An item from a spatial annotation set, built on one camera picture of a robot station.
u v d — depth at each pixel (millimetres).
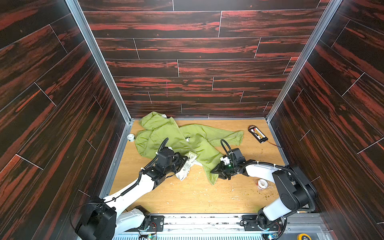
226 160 879
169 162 641
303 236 689
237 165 731
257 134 1079
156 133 1046
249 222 732
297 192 451
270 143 1052
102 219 405
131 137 1050
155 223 735
